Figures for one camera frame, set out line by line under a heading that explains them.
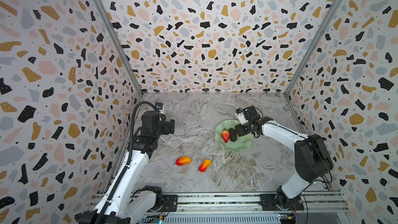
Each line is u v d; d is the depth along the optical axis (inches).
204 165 32.8
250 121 28.9
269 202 29.3
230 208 28.9
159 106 26.1
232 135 36.5
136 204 20.7
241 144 36.8
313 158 18.4
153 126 22.6
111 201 15.4
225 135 36.4
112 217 14.8
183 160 33.5
